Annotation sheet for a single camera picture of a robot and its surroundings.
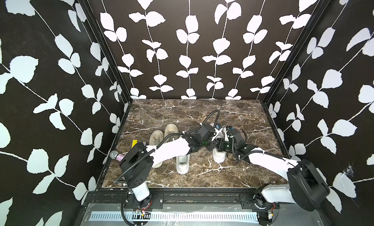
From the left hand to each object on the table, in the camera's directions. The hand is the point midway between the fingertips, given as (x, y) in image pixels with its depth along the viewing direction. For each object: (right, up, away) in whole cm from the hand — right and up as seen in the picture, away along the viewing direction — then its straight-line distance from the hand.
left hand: (216, 137), depth 83 cm
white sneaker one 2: (-19, -14, -6) cm, 24 cm away
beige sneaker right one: (-29, +3, +17) cm, 33 cm away
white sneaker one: (+2, -10, -2) cm, 10 cm away
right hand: (0, -3, +6) cm, 6 cm away
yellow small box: (-52, -6, +12) cm, 54 cm away
